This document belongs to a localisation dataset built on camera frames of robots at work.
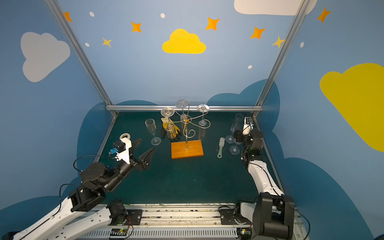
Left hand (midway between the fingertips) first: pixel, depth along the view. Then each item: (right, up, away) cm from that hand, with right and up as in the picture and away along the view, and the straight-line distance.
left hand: (145, 142), depth 59 cm
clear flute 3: (+47, -10, +41) cm, 64 cm away
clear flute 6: (+6, +5, +31) cm, 32 cm away
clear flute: (-6, +7, +29) cm, 31 cm away
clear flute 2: (+48, +7, +36) cm, 60 cm away
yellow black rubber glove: (-3, +11, +55) cm, 56 cm away
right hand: (+49, +8, +23) cm, 55 cm away
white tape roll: (-31, 0, +48) cm, 57 cm away
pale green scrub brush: (+39, -6, +43) cm, 58 cm away
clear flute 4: (+24, +16, +20) cm, 36 cm away
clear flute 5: (+14, +19, +21) cm, 31 cm away
